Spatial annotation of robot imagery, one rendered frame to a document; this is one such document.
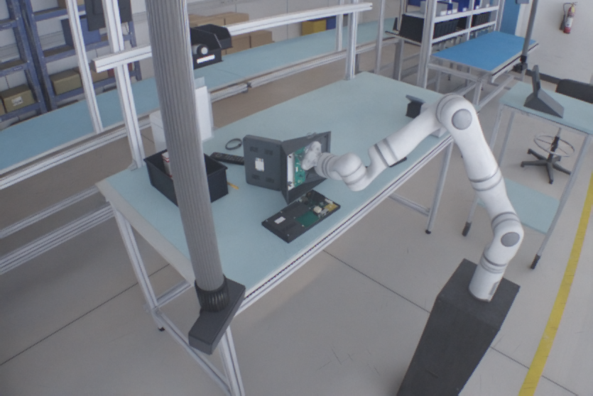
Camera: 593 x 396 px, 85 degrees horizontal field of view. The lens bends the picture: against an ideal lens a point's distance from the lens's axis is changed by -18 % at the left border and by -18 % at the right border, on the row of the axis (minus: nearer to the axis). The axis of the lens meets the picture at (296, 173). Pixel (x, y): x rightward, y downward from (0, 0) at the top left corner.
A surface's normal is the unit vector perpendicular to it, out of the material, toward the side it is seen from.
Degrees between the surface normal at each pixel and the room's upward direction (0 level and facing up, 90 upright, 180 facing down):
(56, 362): 0
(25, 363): 0
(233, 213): 0
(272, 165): 90
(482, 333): 90
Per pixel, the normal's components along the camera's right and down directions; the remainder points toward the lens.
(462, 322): -0.68, 0.40
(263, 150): -0.37, 0.50
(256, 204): 0.00, -0.84
